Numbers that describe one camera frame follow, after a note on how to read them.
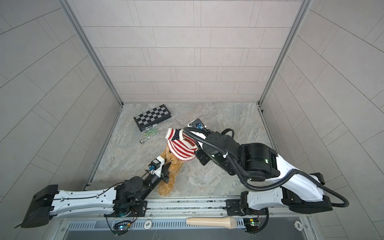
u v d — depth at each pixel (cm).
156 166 54
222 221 65
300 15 74
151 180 58
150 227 67
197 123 41
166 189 64
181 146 59
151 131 99
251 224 68
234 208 71
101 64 94
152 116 105
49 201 45
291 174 34
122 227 64
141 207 71
